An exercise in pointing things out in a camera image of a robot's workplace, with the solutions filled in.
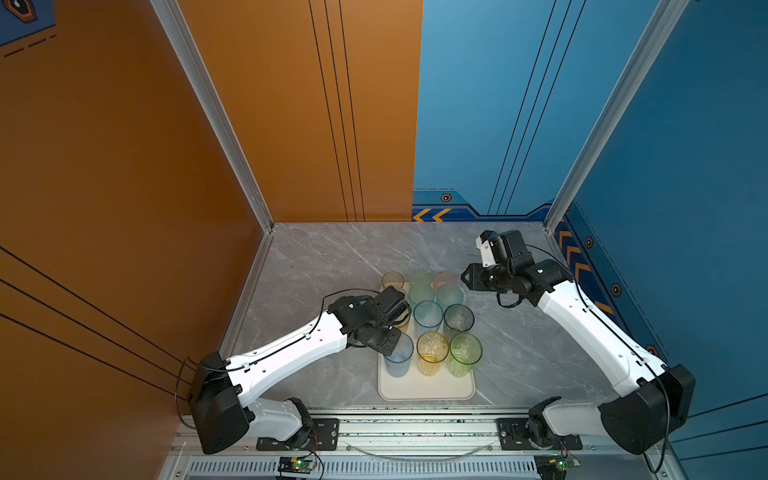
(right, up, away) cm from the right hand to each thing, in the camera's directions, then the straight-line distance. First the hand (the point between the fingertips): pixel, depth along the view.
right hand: (465, 276), depth 79 cm
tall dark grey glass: (+1, -13, +10) cm, 17 cm away
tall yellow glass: (-9, -19, -1) cm, 21 cm away
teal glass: (-1, -7, +16) cm, 17 cm away
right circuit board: (+20, -45, -8) cm, 50 cm away
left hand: (-20, -16, -2) cm, 26 cm away
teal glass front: (-10, -6, +14) cm, 19 cm away
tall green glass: (+1, -21, +3) cm, 21 cm away
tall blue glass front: (-9, -12, +8) cm, 17 cm away
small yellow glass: (-20, -3, +20) cm, 28 cm away
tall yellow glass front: (-17, -8, -17) cm, 26 cm away
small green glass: (-11, -2, +16) cm, 19 cm away
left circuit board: (-42, -45, -8) cm, 62 cm away
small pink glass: (-2, -2, +20) cm, 20 cm away
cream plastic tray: (-13, -31, +2) cm, 33 cm away
